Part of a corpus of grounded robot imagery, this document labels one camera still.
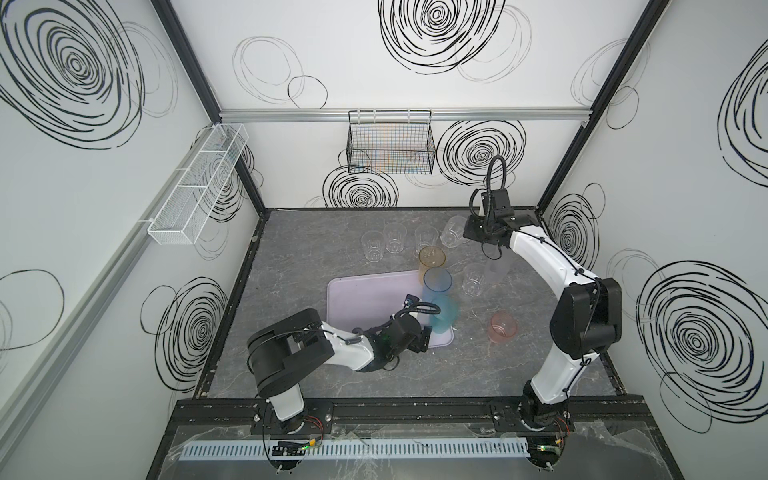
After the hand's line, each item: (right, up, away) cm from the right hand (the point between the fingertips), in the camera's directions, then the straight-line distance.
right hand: (465, 227), depth 91 cm
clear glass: (-29, -5, +15) cm, 33 cm away
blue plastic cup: (-8, -17, +4) cm, 19 cm away
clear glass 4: (-3, -1, +6) cm, 6 cm away
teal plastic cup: (-6, -26, -4) cm, 27 cm away
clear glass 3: (-10, -2, +16) cm, 19 cm away
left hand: (-13, -29, -4) cm, 32 cm away
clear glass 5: (+4, -17, +7) cm, 19 cm away
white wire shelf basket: (-75, +2, -19) cm, 77 cm away
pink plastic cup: (+11, -30, -3) cm, 32 cm away
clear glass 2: (-21, -2, +16) cm, 27 cm away
